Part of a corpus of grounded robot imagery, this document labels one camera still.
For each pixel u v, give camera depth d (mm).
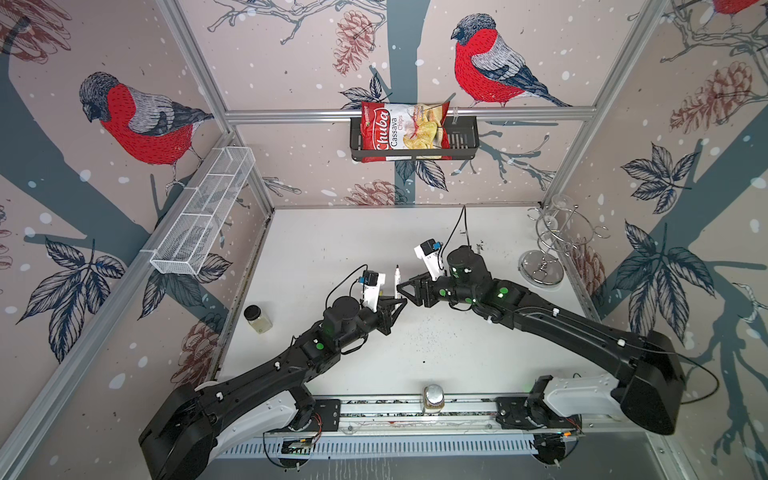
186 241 713
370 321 669
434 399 669
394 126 878
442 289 640
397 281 716
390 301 724
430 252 656
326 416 735
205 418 416
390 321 684
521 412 729
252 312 846
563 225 1136
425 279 644
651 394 389
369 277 657
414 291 663
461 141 949
